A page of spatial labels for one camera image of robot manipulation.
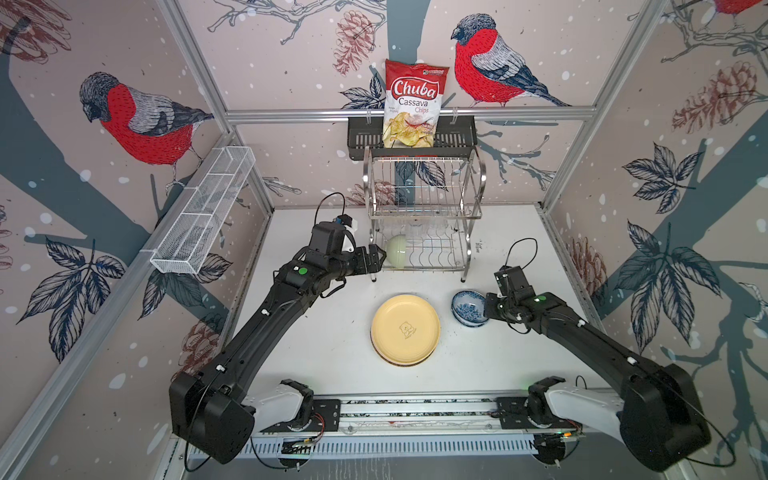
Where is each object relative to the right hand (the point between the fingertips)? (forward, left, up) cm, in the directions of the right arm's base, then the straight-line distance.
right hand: (486, 309), depth 86 cm
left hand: (+4, +32, +21) cm, 39 cm away
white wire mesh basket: (+14, +79, +29) cm, 85 cm away
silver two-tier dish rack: (+33, +19, +9) cm, 39 cm away
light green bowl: (+14, +27, +9) cm, 32 cm away
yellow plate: (-6, +24, -2) cm, 25 cm away
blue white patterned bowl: (+2, +4, -3) cm, 6 cm away
